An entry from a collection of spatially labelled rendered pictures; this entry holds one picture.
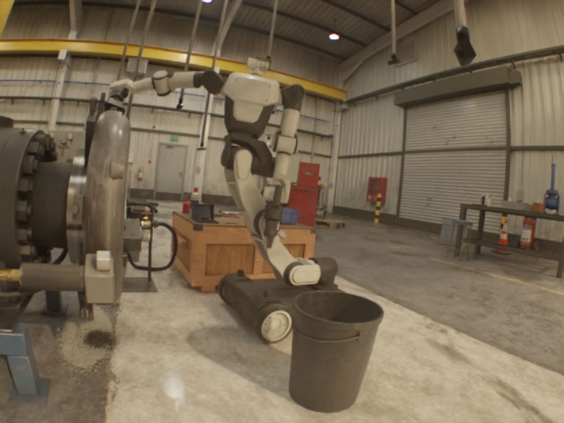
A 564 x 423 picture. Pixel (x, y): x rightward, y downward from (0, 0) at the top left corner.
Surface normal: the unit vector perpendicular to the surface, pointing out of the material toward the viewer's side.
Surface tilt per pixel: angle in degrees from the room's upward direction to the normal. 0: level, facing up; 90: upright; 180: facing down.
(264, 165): 113
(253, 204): 90
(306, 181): 89
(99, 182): 73
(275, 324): 90
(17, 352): 90
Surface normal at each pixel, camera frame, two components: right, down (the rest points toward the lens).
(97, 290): 0.43, 0.48
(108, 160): 0.52, -0.33
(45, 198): 0.47, -0.11
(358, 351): 0.44, 0.15
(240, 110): 0.12, 0.04
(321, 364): -0.46, 0.06
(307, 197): -0.09, 0.06
